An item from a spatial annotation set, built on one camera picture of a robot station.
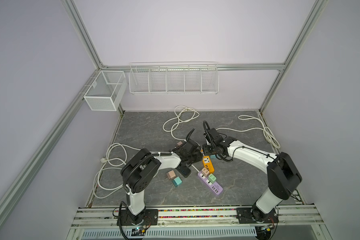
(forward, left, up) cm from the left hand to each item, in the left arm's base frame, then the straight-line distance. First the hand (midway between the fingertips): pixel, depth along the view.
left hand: (203, 158), depth 91 cm
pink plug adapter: (-8, +20, -2) cm, 22 cm away
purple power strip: (-17, -4, 0) cm, 18 cm away
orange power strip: (-4, -2, 0) cm, 5 cm away
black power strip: (-7, +12, 0) cm, 14 cm away
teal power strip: (-1, -5, +2) cm, 6 cm away
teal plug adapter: (-13, +17, 0) cm, 21 cm away
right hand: (+3, -2, +5) cm, 6 cm away
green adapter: (-14, -2, +5) cm, 15 cm away
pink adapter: (-10, +1, +4) cm, 11 cm away
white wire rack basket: (+47, +16, +26) cm, 56 cm away
